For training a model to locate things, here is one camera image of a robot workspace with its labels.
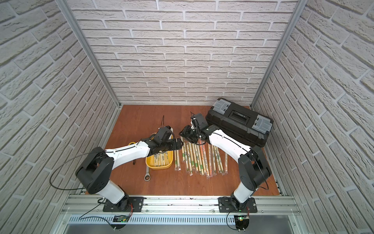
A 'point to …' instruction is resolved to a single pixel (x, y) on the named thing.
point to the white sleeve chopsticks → (189, 155)
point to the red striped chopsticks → (209, 149)
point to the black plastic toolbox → (237, 121)
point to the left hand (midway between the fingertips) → (180, 142)
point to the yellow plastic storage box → (150, 160)
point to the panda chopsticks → (185, 157)
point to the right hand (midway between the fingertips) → (182, 134)
